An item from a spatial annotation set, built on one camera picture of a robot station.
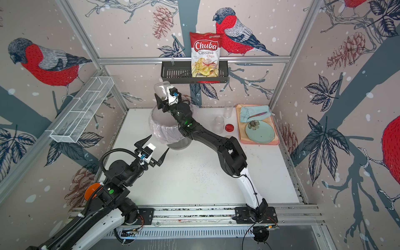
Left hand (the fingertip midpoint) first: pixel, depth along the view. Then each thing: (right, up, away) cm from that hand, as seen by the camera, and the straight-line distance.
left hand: (159, 138), depth 67 cm
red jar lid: (+38, +3, +42) cm, 57 cm away
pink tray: (+47, +4, +42) cm, 63 cm away
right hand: (-2, +23, +10) cm, 25 cm away
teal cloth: (+57, +14, +51) cm, 78 cm away
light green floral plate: (+58, 0, +37) cm, 68 cm away
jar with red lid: (+30, +5, +35) cm, 46 cm away
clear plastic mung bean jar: (+37, +16, +44) cm, 60 cm away
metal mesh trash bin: (+1, +9, +9) cm, 13 cm away
